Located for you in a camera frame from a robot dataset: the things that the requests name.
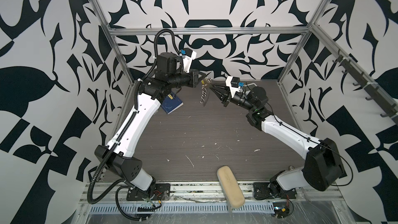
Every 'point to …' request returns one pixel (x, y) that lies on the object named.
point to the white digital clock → (251, 84)
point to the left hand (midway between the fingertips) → (206, 71)
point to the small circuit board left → (146, 209)
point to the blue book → (171, 103)
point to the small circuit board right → (281, 209)
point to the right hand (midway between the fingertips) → (213, 85)
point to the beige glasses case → (230, 186)
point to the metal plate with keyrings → (204, 93)
